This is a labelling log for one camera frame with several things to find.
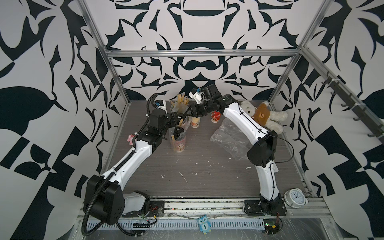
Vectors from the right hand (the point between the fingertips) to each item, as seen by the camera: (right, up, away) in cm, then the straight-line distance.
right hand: (185, 111), depth 81 cm
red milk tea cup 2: (-2, -13, -5) cm, 14 cm away
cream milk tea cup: (+6, -6, +18) cm, 20 cm away
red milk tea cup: (-3, -19, +4) cm, 20 cm away
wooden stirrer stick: (-2, -6, +3) cm, 7 cm away
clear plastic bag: (0, -8, -3) cm, 9 cm away
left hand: (-7, 0, 0) cm, 7 cm away
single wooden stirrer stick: (-6, -13, -5) cm, 15 cm away
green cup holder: (-4, +2, +5) cm, 7 cm away
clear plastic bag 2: (+29, -16, +13) cm, 35 cm away
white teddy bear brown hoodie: (+51, -2, +21) cm, 55 cm away
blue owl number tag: (+10, -52, -12) cm, 54 cm away
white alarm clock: (+54, -43, -7) cm, 69 cm away
